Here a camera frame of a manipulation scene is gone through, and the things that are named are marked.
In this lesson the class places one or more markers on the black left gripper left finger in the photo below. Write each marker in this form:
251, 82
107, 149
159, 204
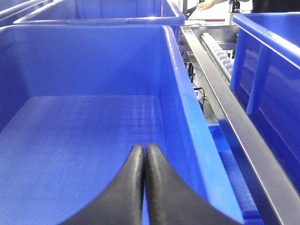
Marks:
126, 192

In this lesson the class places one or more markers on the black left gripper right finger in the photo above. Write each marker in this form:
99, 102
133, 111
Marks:
164, 192

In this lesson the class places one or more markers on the person's forearm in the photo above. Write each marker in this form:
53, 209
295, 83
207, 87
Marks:
220, 2

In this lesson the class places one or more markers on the person's hand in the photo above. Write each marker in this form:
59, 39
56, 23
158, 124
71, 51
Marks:
205, 5

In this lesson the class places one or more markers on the row of blue bins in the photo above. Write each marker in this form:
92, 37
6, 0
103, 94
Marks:
70, 117

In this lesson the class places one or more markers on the steel rack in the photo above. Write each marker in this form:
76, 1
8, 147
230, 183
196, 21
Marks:
234, 110

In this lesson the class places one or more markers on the large blue plastic bin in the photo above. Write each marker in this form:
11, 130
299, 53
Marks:
276, 93

